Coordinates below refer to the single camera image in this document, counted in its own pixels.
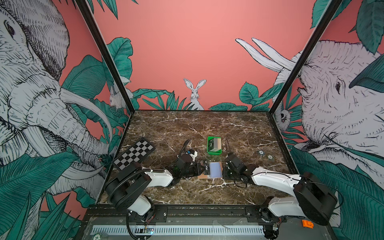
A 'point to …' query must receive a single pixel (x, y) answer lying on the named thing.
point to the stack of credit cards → (217, 144)
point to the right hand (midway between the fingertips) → (221, 172)
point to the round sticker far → (261, 152)
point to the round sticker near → (270, 157)
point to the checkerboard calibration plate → (136, 153)
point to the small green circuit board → (149, 230)
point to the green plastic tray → (210, 146)
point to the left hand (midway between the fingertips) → (208, 167)
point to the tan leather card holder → (216, 171)
